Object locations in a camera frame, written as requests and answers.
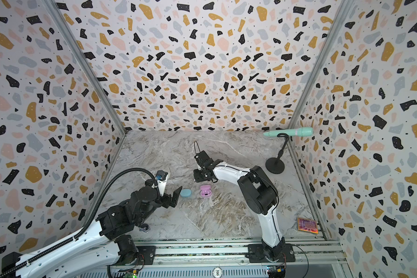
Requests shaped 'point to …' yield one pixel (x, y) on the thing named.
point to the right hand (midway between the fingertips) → (196, 173)
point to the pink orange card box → (307, 225)
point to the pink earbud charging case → (205, 190)
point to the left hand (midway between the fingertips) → (174, 181)
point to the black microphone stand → (275, 165)
